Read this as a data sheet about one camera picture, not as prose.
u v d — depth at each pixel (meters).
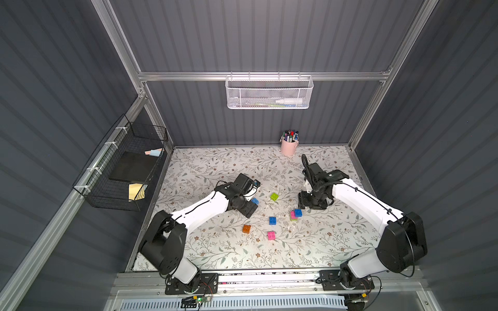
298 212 0.87
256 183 0.79
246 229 0.87
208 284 0.72
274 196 0.96
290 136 1.08
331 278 0.74
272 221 0.89
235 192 0.68
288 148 1.13
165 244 0.43
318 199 0.70
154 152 0.82
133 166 0.74
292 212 0.93
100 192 0.66
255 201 0.96
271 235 0.84
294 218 0.91
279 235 0.86
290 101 0.93
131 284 0.75
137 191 0.61
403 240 0.42
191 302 0.71
